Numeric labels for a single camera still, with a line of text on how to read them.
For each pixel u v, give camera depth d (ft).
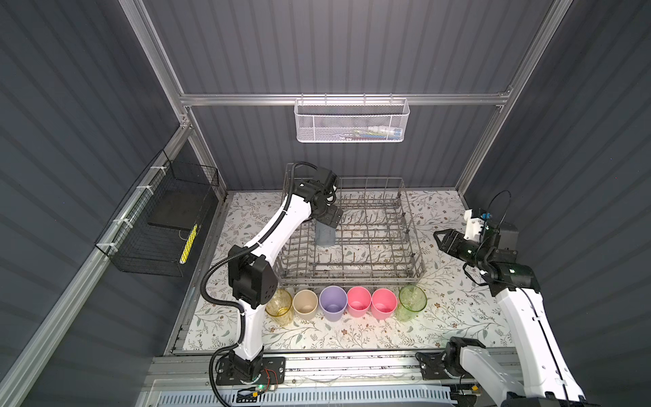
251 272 1.65
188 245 2.27
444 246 2.22
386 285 2.96
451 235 2.18
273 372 2.37
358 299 2.79
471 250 2.03
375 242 3.35
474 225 2.18
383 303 2.80
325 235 3.16
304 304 2.77
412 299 2.38
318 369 2.47
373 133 3.02
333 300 2.72
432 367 2.41
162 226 2.39
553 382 1.27
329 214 2.58
